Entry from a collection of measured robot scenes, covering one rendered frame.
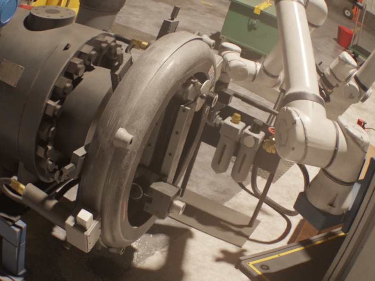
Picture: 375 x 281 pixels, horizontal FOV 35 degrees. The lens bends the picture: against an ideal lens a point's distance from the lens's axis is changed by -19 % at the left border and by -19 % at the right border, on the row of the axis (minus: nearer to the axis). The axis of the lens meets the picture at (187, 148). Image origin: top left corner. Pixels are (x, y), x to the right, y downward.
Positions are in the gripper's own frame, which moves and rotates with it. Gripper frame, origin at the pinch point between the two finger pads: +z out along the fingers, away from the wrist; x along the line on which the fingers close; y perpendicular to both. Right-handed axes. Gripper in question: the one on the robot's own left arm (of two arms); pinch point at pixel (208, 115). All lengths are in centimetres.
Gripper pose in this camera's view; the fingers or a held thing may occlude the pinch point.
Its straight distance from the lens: 295.9
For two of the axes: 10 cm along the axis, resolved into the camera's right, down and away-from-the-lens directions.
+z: -2.9, 8.6, 4.1
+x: -8.9, -4.0, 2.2
